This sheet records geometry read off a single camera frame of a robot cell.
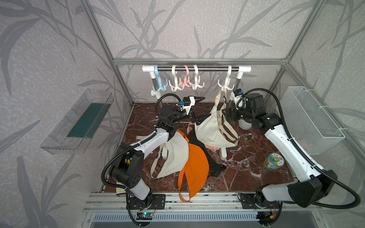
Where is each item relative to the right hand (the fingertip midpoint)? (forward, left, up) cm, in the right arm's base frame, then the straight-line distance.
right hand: (229, 107), depth 76 cm
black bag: (-24, +7, -29) cm, 38 cm away
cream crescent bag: (-11, +30, -23) cm, 39 cm away
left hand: (-6, +13, +6) cm, 16 cm away
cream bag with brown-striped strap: (-5, +6, -15) cm, 17 cm away
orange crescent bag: (-26, +18, -26) cm, 41 cm away
